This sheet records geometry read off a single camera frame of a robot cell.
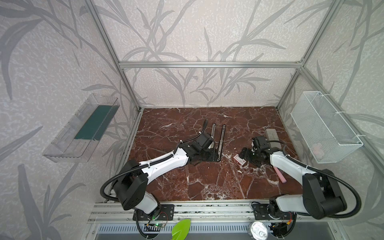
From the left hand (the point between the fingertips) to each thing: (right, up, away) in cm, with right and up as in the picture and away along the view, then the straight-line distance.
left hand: (218, 153), depth 81 cm
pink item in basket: (+49, +3, -8) cm, 49 cm away
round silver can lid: (+16, -30, -17) cm, 38 cm away
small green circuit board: (-30, -32, -10) cm, 45 cm away
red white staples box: (+14, -6, +10) cm, 18 cm away
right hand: (+17, -2, +10) cm, 20 cm away
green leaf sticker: (-19, -33, -12) cm, 40 cm away
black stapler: (+4, +3, +18) cm, 19 cm away
